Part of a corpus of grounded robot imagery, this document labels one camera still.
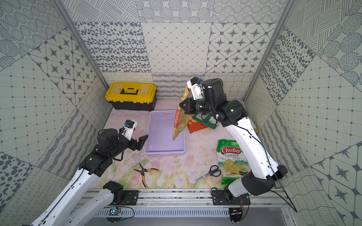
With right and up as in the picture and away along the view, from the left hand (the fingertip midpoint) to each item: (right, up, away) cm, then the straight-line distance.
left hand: (138, 129), depth 73 cm
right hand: (+23, +11, -10) cm, 27 cm away
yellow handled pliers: (-1, -27, +11) cm, 29 cm away
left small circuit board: (-13, -43, -1) cm, 45 cm away
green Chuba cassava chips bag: (+54, -23, +13) cm, 60 cm away
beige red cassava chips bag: (+31, -1, +28) cm, 42 cm away
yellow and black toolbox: (-14, +21, +29) cm, 38 cm away
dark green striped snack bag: (+40, +3, +32) cm, 52 cm away
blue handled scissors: (+42, -27, +11) cm, 51 cm away
